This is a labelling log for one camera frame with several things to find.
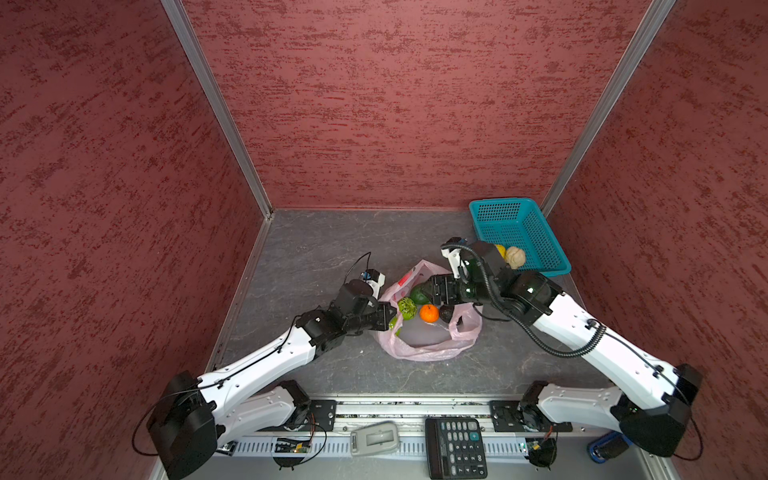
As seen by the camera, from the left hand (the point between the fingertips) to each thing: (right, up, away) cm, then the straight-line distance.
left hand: (395, 317), depth 77 cm
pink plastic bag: (+7, -9, +10) cm, 16 cm away
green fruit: (+4, 0, +10) cm, 11 cm away
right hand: (+9, +8, -7) cm, 14 cm away
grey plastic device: (-5, -27, -8) cm, 28 cm away
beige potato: (+42, +15, +23) cm, 49 cm away
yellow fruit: (+38, +17, +25) cm, 49 cm away
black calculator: (+14, -29, -9) cm, 33 cm away
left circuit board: (-27, -31, -5) cm, 41 cm away
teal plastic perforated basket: (+50, +27, +38) cm, 69 cm away
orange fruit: (+10, -2, +12) cm, 16 cm away
